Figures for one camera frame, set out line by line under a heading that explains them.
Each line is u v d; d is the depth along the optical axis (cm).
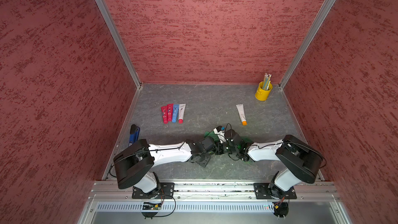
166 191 75
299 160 46
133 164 43
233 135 70
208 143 67
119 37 94
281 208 71
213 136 83
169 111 103
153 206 71
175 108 106
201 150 66
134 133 91
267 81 105
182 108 106
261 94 107
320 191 76
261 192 74
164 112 103
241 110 104
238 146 70
